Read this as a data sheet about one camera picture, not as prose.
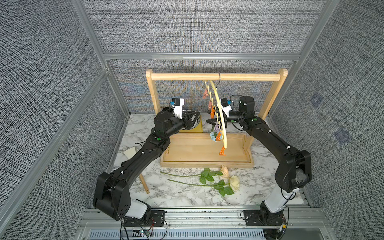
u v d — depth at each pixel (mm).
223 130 578
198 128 1085
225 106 657
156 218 746
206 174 863
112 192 434
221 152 639
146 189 825
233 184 815
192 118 718
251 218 731
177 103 630
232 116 691
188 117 651
